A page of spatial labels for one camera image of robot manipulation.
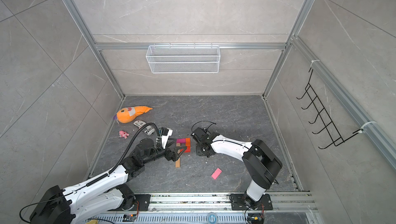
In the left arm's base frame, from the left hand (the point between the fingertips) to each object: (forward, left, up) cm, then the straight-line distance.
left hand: (183, 142), depth 76 cm
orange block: (+8, -1, -16) cm, 18 cm away
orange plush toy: (+25, +39, -9) cm, 47 cm away
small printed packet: (+17, +25, -14) cm, 33 cm away
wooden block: (+6, +5, -15) cm, 17 cm away
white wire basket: (+54, +1, +12) cm, 56 cm away
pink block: (-11, -17, -16) cm, 26 cm away
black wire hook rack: (+10, -65, +15) cm, 67 cm away
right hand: (+1, -10, -15) cm, 18 cm away
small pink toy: (+14, +40, -14) cm, 45 cm away
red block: (-4, -3, 0) cm, 5 cm away
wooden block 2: (-5, +4, -16) cm, 18 cm away
